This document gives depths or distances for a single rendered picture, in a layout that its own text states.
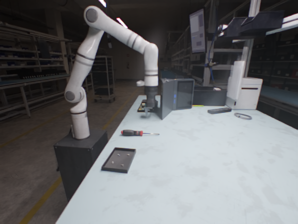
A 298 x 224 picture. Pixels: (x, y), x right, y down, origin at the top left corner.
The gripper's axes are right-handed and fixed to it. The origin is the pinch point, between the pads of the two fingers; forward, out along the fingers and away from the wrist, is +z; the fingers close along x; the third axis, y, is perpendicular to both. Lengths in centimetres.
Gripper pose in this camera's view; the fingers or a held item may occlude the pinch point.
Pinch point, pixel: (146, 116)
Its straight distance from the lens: 84.4
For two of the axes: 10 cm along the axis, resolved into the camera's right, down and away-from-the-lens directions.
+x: 1.1, -3.1, 9.4
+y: 9.9, 0.4, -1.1
